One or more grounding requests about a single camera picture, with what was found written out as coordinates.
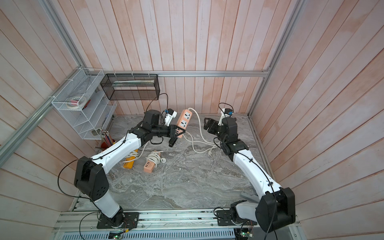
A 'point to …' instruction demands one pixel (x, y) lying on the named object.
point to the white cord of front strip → (155, 157)
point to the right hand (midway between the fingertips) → (209, 120)
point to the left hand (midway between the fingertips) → (183, 133)
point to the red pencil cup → (107, 140)
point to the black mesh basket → (131, 87)
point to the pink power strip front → (149, 166)
